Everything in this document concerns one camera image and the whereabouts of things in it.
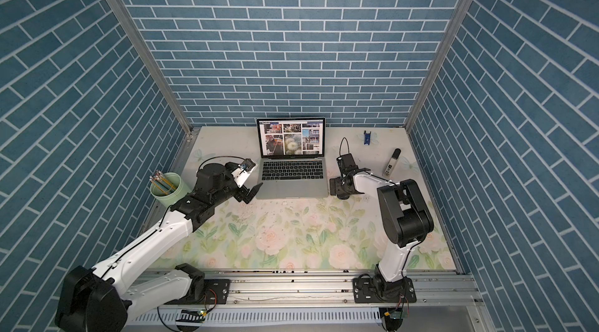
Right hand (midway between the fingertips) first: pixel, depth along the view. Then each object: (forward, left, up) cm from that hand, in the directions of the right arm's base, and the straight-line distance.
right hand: (345, 188), depth 99 cm
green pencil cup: (-14, +61, +13) cm, 64 cm away
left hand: (-9, +33, +19) cm, 39 cm away
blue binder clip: (+29, -11, +2) cm, 31 cm away
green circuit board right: (-43, -16, -1) cm, 46 cm away
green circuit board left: (-49, +47, -3) cm, 68 cm away
